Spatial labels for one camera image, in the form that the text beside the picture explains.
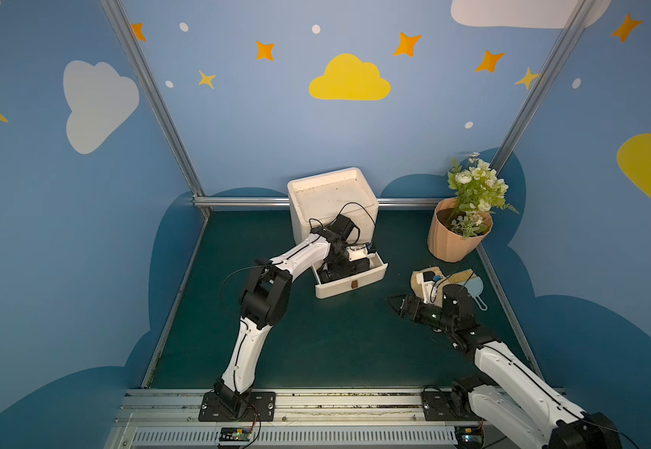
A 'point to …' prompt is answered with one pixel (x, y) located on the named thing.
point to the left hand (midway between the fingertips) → (351, 260)
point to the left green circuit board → (235, 434)
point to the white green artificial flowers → (479, 191)
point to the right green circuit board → (469, 437)
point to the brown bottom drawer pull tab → (354, 283)
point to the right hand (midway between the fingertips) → (397, 298)
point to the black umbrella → (359, 265)
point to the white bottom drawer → (373, 276)
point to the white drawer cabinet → (316, 200)
